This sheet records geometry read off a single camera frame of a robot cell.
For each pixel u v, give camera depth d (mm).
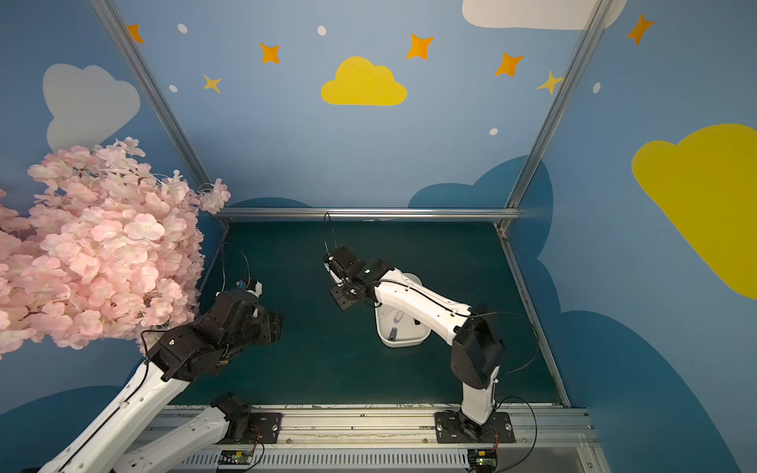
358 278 567
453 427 749
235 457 718
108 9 678
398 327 931
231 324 517
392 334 908
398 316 954
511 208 1158
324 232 1203
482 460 728
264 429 749
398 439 736
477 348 455
